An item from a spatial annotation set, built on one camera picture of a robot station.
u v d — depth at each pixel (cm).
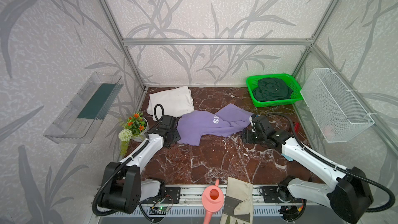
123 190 40
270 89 111
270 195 73
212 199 63
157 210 72
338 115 63
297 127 95
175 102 108
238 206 70
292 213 69
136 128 83
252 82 116
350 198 39
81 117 64
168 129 68
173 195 74
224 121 96
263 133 62
